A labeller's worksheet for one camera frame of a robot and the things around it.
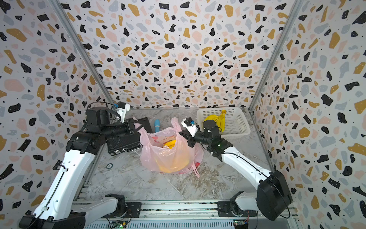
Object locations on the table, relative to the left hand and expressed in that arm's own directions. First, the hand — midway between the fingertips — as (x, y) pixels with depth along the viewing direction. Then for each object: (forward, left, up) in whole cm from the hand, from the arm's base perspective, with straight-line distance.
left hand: (144, 123), depth 66 cm
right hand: (+1, -16, -10) cm, 19 cm away
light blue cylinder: (+24, +4, -32) cm, 41 cm away
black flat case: (+8, +17, -28) cm, 34 cm away
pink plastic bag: (-7, -9, -15) cm, 19 cm away
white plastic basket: (+30, -57, -35) cm, 73 cm away
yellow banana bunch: (-10, -11, -23) cm, 27 cm away
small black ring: (-5, +30, -36) cm, 47 cm away
